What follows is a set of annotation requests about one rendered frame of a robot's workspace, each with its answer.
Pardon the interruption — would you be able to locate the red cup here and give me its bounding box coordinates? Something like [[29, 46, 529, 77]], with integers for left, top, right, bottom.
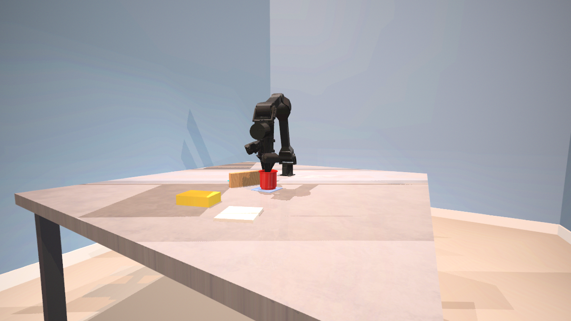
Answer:
[[259, 169, 278, 190]]

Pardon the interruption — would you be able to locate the yellow flat block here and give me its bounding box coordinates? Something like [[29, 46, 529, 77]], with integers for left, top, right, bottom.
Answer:
[[176, 190, 221, 207]]

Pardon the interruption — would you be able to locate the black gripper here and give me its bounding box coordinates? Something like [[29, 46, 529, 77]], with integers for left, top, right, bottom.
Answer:
[[255, 136, 280, 172]]

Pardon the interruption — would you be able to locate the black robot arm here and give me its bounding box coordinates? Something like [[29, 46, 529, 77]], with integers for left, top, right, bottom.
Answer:
[[245, 93, 297, 177]]

